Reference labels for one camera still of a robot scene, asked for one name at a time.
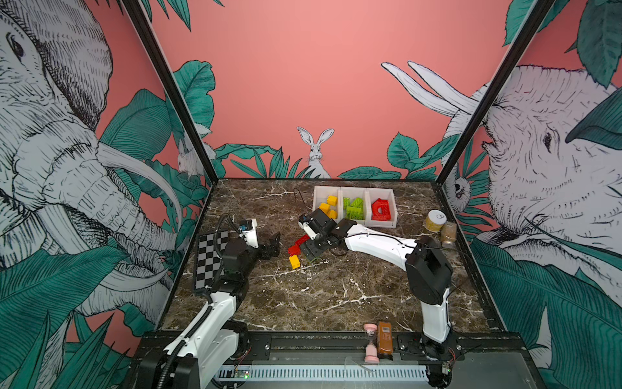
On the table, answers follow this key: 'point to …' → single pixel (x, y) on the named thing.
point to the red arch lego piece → (381, 211)
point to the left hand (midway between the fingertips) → (271, 230)
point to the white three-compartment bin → (368, 207)
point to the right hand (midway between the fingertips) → (309, 241)
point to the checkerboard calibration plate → (208, 264)
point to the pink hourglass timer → (371, 350)
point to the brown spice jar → (449, 234)
